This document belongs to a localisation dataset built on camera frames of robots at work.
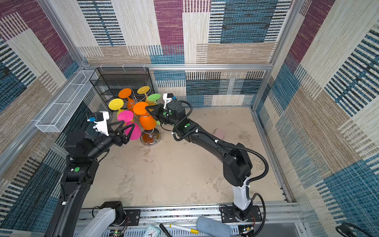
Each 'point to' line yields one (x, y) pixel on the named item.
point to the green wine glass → (153, 99)
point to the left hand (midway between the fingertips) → (129, 123)
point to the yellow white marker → (193, 231)
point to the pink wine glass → (125, 116)
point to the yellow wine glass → (116, 104)
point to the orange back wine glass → (125, 93)
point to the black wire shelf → (107, 82)
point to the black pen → (165, 230)
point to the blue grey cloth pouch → (213, 228)
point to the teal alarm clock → (152, 231)
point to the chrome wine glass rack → (150, 138)
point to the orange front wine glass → (147, 122)
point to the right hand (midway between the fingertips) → (147, 108)
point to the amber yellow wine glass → (143, 90)
